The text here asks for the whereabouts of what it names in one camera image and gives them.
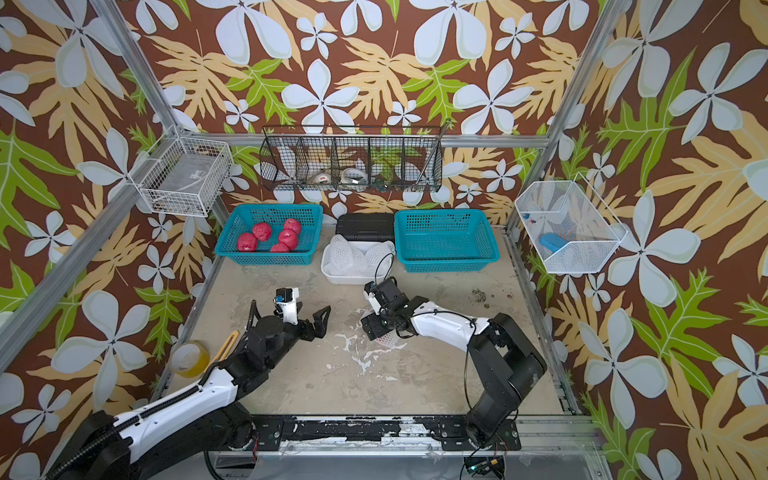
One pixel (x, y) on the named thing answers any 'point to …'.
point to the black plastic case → (366, 226)
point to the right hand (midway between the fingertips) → (372, 320)
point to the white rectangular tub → (368, 276)
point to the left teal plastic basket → (270, 234)
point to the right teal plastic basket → (444, 240)
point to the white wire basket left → (183, 174)
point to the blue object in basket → (552, 241)
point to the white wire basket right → (569, 228)
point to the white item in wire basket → (354, 176)
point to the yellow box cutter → (224, 351)
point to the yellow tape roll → (189, 359)
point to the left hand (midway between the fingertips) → (317, 303)
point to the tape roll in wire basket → (322, 179)
